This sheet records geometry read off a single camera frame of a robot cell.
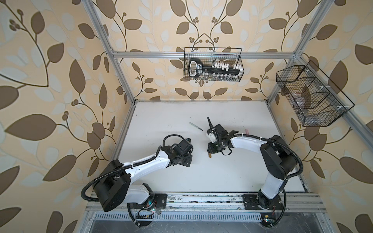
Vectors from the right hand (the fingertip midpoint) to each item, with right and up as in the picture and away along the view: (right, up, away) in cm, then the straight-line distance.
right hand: (209, 150), depth 93 cm
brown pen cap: (0, -3, -2) cm, 3 cm away
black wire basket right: (+52, +31, -19) cm, 63 cm away
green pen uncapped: (-10, +16, +13) cm, 23 cm away
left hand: (-14, -3, -9) cm, 17 cm away
